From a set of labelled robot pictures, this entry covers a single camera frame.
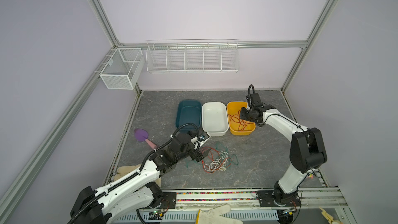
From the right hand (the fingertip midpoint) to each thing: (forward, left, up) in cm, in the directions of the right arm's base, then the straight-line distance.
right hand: (243, 115), depth 94 cm
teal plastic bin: (+11, +35, -10) cm, 38 cm away
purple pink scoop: (-8, +64, -9) cm, 65 cm away
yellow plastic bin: (-2, +2, -9) cm, 10 cm away
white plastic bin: (+4, +17, -9) cm, 20 cm away
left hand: (-21, +24, +6) cm, 32 cm away
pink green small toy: (-33, -30, -6) cm, 45 cm away
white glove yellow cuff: (-49, +19, -9) cm, 54 cm away
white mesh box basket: (+26, +77, +16) cm, 83 cm away
